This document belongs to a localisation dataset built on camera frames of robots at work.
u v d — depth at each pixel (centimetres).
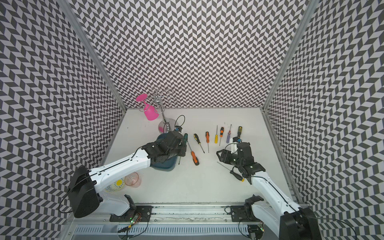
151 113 97
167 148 59
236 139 75
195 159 91
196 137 102
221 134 102
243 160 63
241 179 83
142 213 72
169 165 82
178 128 71
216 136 102
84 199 39
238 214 73
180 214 75
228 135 102
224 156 73
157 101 85
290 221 39
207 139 100
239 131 102
